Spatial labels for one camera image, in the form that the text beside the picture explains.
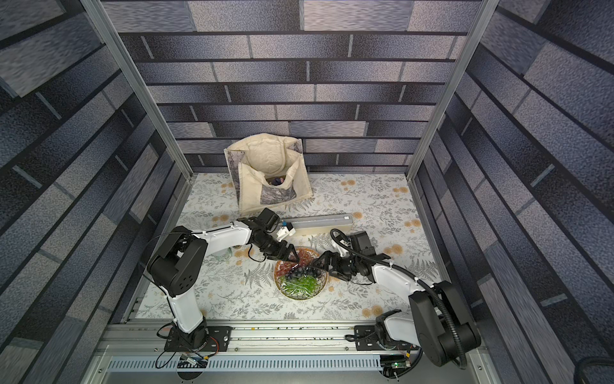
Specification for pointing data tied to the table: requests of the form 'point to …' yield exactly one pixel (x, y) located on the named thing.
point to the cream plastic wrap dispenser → (321, 224)
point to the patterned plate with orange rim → (318, 291)
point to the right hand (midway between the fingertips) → (319, 268)
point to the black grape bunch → (302, 270)
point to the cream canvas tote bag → (251, 160)
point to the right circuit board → (393, 366)
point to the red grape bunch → (306, 258)
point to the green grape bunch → (302, 285)
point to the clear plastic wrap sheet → (318, 291)
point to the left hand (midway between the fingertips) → (293, 258)
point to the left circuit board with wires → (189, 360)
